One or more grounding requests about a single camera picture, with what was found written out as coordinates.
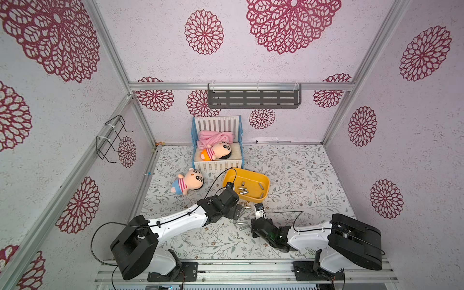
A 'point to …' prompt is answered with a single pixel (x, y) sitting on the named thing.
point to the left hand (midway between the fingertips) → (228, 206)
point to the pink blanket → (212, 137)
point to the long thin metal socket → (261, 186)
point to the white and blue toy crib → (219, 123)
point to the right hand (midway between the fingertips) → (255, 220)
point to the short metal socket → (243, 192)
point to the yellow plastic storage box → (251, 186)
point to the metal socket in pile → (242, 223)
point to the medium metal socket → (242, 188)
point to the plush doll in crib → (220, 150)
